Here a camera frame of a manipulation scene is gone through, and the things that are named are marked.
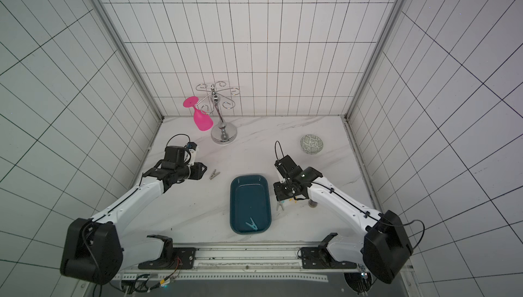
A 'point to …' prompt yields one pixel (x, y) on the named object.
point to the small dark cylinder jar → (312, 204)
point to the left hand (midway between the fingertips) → (201, 171)
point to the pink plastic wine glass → (202, 119)
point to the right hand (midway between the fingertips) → (272, 193)
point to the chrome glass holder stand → (223, 133)
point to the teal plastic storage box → (250, 197)
